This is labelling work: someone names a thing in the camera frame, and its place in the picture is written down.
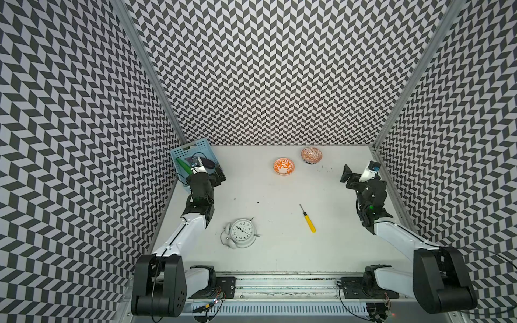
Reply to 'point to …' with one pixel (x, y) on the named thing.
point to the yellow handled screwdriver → (309, 222)
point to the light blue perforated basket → (199, 149)
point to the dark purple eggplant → (207, 163)
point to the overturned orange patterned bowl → (311, 155)
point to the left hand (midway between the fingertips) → (207, 168)
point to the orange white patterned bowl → (283, 167)
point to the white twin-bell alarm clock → (241, 233)
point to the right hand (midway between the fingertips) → (353, 170)
